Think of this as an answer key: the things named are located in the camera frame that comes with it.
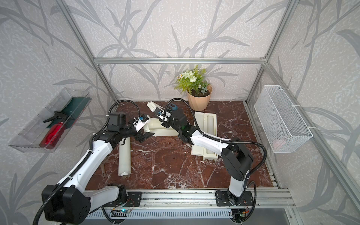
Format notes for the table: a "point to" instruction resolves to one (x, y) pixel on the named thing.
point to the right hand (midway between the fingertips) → (161, 109)
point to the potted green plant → (199, 90)
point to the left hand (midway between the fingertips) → (148, 126)
